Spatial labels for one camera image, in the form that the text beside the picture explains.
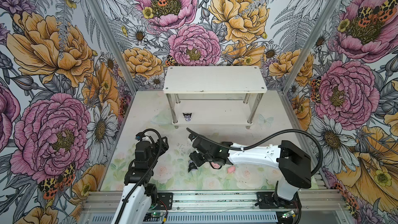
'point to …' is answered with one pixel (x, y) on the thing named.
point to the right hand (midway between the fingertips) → (195, 160)
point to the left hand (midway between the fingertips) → (163, 145)
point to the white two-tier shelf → (214, 95)
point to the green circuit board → (155, 214)
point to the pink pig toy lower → (231, 170)
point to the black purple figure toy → (192, 166)
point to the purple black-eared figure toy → (187, 116)
